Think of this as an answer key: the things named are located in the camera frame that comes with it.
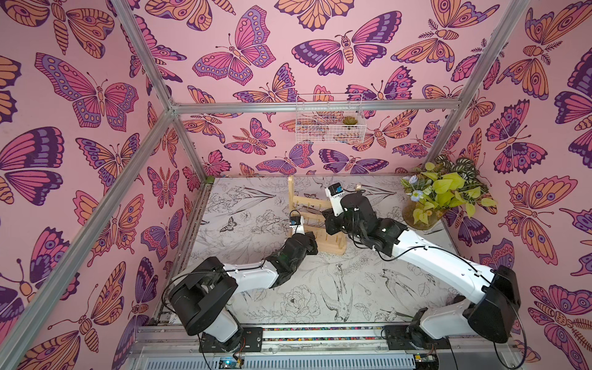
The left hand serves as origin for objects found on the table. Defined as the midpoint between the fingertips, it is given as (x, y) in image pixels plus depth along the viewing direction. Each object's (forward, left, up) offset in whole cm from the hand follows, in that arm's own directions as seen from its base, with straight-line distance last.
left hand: (317, 232), depth 87 cm
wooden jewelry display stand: (+19, +2, -11) cm, 22 cm away
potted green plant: (+11, -47, +15) cm, 50 cm away
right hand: (+1, -2, +13) cm, 13 cm away
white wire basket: (+42, -6, +22) cm, 48 cm away
